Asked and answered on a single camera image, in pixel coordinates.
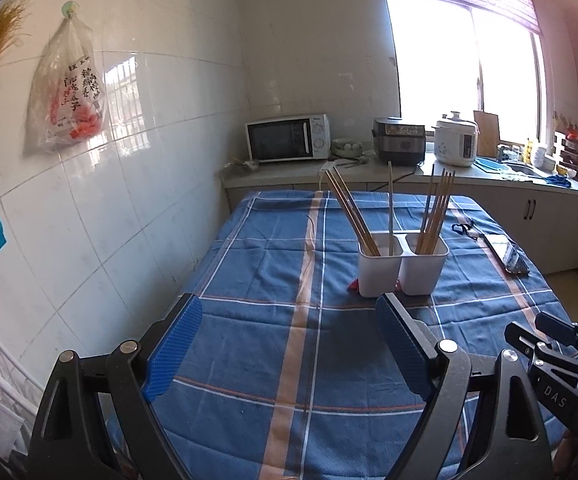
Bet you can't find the kitchen window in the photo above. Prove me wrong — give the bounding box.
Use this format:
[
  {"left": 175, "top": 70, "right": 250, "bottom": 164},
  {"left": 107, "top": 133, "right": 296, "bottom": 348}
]
[{"left": 384, "top": 0, "right": 544, "bottom": 158}]

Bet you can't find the pile of bamboo chopsticks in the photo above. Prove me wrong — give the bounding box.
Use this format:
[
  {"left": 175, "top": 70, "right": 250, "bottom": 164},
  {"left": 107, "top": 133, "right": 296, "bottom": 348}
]
[{"left": 325, "top": 165, "right": 456, "bottom": 257}]

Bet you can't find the blue plaid tablecloth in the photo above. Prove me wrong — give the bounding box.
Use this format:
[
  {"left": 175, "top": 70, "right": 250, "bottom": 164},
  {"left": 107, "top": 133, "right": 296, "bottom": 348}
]
[{"left": 104, "top": 190, "right": 574, "bottom": 480}]

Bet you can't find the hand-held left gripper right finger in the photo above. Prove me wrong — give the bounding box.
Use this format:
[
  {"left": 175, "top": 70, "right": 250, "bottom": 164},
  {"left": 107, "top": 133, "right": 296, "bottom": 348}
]
[{"left": 375, "top": 292, "right": 554, "bottom": 480}]

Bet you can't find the printed clear plastic bag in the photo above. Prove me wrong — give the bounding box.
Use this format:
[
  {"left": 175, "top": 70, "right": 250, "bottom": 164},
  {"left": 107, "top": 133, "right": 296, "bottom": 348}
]
[{"left": 23, "top": 17, "right": 109, "bottom": 156}]

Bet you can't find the black lanyard strap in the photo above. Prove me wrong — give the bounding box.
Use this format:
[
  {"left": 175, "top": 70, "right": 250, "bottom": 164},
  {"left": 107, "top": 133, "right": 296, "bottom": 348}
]
[{"left": 450, "top": 219, "right": 484, "bottom": 239}]

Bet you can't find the white plastic utensil holder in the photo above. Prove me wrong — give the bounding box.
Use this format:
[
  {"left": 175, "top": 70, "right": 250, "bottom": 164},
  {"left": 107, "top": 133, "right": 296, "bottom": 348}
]
[{"left": 357, "top": 231, "right": 450, "bottom": 298}]

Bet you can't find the white wire rack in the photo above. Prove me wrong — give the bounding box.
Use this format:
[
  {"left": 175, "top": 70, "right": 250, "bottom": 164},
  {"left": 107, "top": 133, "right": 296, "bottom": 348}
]
[{"left": 0, "top": 305, "right": 45, "bottom": 466}]

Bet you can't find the black power cable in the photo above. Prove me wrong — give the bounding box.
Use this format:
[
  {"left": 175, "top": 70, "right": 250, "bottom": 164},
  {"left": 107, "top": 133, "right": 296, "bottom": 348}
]
[{"left": 369, "top": 162, "right": 422, "bottom": 194}]

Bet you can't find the white spice rack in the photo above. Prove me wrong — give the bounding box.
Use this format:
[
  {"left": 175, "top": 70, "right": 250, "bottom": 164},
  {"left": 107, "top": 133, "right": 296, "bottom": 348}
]
[{"left": 554, "top": 130, "right": 578, "bottom": 176}]

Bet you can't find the black smartphone with brown case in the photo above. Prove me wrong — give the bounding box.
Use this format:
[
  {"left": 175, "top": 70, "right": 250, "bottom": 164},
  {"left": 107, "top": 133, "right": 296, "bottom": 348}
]
[{"left": 484, "top": 234, "right": 530, "bottom": 276}]

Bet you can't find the white microwave oven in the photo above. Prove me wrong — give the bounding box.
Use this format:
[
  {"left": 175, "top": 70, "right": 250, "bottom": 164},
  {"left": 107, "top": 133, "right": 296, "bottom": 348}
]
[{"left": 245, "top": 113, "right": 332, "bottom": 163}]

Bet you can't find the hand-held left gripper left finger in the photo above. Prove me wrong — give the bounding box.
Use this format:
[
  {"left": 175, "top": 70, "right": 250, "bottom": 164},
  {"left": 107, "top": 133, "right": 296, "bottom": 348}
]
[{"left": 28, "top": 292, "right": 204, "bottom": 480}]

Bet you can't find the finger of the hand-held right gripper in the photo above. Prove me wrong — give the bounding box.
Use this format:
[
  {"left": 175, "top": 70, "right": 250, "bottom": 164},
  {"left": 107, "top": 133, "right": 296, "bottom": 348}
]
[
  {"left": 504, "top": 322, "right": 544, "bottom": 361},
  {"left": 536, "top": 311, "right": 577, "bottom": 344}
]

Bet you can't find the blue drain tray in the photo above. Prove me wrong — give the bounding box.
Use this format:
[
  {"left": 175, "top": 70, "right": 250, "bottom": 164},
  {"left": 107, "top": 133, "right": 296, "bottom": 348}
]
[{"left": 473, "top": 157, "right": 508, "bottom": 173}]

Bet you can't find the wooden cutting board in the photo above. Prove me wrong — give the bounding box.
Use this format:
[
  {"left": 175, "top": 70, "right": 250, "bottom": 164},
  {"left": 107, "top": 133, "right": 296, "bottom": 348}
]
[{"left": 473, "top": 110, "right": 500, "bottom": 158}]

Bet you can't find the bowl of white eggs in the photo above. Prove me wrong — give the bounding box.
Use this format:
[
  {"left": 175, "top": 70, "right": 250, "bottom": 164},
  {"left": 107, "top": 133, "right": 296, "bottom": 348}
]
[{"left": 331, "top": 138, "right": 365, "bottom": 157}]

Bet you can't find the black rice cooker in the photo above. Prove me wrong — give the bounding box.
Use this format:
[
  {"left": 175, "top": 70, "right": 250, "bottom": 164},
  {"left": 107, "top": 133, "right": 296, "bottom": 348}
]
[{"left": 372, "top": 117, "right": 427, "bottom": 166}]

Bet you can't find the steel kitchen sink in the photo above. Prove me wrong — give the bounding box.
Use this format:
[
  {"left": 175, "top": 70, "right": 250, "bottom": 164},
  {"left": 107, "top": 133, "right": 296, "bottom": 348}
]
[{"left": 506, "top": 162, "right": 544, "bottom": 179}]

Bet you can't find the white electric pressure cooker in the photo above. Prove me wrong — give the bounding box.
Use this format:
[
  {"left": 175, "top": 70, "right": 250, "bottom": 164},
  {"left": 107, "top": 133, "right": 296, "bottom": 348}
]
[{"left": 431, "top": 111, "right": 480, "bottom": 167}]

